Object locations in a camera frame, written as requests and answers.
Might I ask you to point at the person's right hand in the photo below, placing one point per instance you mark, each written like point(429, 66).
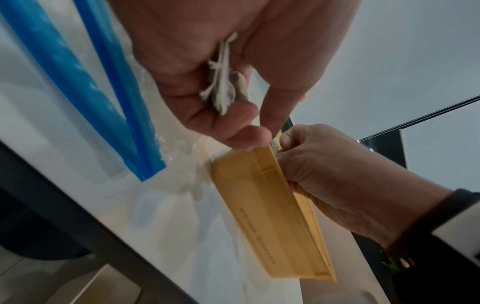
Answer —
point(348, 184)

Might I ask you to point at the person's left hand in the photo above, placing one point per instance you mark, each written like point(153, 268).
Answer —
point(180, 38)

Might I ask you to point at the yellow tray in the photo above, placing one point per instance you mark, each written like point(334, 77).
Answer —
point(270, 213)

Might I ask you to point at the clear zip bag with tea bags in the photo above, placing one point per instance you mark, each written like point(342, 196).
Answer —
point(93, 89)

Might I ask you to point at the person's black trousers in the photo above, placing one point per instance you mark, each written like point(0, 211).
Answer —
point(37, 231)

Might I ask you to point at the dark window strip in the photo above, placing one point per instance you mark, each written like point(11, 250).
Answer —
point(386, 148)

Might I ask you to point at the beige bench seat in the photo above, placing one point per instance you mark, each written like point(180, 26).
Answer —
point(341, 267)

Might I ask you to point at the black planter box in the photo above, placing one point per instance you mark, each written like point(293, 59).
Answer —
point(431, 285)

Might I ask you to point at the white roller blind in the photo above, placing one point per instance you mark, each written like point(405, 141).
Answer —
point(405, 44)

